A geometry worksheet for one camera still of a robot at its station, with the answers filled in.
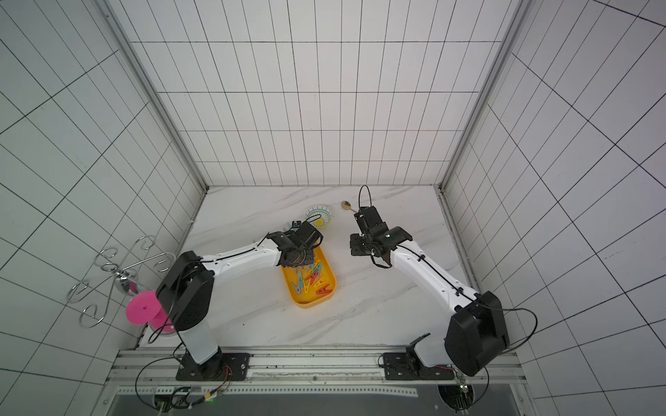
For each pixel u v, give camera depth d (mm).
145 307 589
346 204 1134
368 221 622
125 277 621
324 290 874
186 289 489
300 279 880
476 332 401
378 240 579
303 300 817
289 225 1067
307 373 728
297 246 658
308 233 702
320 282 894
